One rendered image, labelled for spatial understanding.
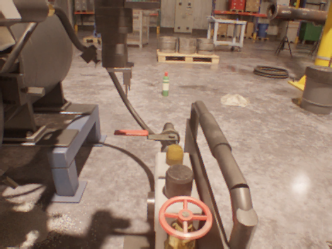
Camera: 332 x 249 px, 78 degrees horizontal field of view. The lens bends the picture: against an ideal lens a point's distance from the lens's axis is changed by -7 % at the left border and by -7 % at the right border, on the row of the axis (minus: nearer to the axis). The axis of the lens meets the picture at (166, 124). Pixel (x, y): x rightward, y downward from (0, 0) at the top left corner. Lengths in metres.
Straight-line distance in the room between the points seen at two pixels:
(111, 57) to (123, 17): 0.08
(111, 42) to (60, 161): 0.64
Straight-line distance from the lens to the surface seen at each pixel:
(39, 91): 0.62
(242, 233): 0.27
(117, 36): 0.45
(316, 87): 2.48
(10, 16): 0.56
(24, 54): 0.92
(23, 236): 1.02
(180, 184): 0.36
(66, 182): 1.05
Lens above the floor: 0.74
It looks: 26 degrees down
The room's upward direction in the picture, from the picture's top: 3 degrees clockwise
